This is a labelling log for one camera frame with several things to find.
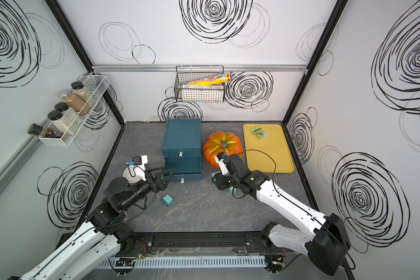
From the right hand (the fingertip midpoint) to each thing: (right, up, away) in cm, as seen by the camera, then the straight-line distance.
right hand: (216, 179), depth 77 cm
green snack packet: (+29, +23, +38) cm, 53 cm away
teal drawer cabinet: (-17, +13, +7) cm, 22 cm away
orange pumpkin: (+2, +16, +17) cm, 24 cm away
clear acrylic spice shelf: (-66, +49, +20) cm, 85 cm away
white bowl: (-30, +7, -19) cm, 36 cm away
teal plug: (-23, -11, +6) cm, 27 cm away
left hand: (-19, +6, -10) cm, 22 cm away
